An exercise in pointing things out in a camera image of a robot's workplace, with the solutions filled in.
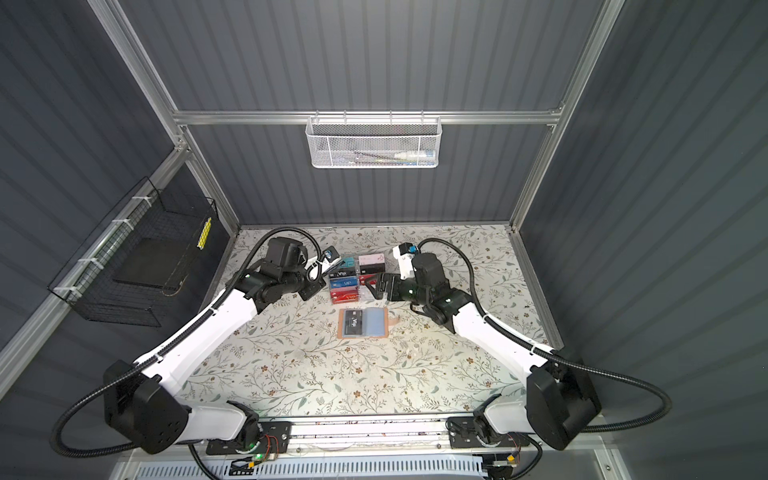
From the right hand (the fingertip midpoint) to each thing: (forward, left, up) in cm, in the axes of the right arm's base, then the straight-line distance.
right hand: (380, 285), depth 79 cm
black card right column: (+14, +4, -12) cm, 19 cm away
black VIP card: (-1, +10, -19) cm, 22 cm away
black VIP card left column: (+13, +13, -12) cm, 22 cm away
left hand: (+4, +17, +1) cm, 17 cm away
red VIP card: (+12, +7, -14) cm, 19 cm away
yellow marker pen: (+13, +50, +7) cm, 52 cm away
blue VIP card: (+10, +14, -14) cm, 22 cm away
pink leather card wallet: (-1, +5, -20) cm, 20 cm away
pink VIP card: (+18, +4, -11) cm, 22 cm away
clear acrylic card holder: (+9, +7, -18) cm, 21 cm away
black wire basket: (-9, +60, +17) cm, 63 cm away
